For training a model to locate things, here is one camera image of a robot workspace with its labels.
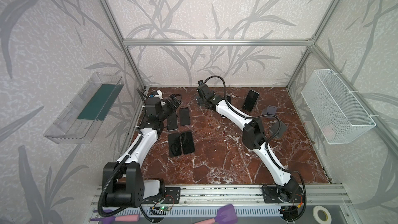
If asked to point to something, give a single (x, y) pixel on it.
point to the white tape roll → (315, 212)
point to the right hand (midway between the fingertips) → (205, 90)
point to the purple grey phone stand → (270, 109)
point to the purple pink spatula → (226, 214)
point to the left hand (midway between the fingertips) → (181, 94)
